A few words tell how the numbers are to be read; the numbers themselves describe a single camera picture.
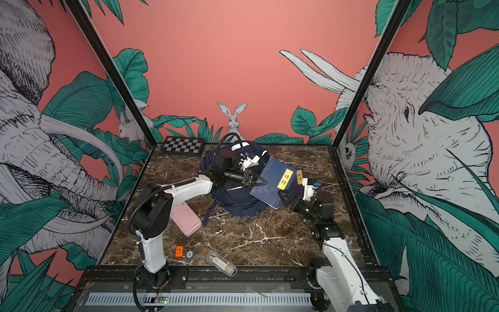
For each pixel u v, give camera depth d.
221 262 0.76
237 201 0.92
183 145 1.15
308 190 0.73
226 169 0.73
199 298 0.70
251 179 0.75
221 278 0.75
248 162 0.78
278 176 0.79
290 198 0.70
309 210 0.67
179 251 0.79
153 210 0.49
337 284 0.55
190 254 0.80
